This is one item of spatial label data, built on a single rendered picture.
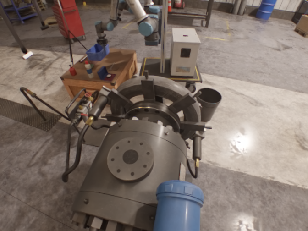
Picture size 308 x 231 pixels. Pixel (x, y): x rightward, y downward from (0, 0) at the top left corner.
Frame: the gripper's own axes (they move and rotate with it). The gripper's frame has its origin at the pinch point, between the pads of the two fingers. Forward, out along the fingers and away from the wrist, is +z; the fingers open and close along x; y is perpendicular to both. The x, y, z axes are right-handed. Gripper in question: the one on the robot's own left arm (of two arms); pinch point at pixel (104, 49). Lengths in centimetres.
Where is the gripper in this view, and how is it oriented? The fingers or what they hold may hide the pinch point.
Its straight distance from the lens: 218.8
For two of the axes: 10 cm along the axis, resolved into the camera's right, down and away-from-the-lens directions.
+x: 9.8, 1.4, -1.3
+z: 0.0, 6.7, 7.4
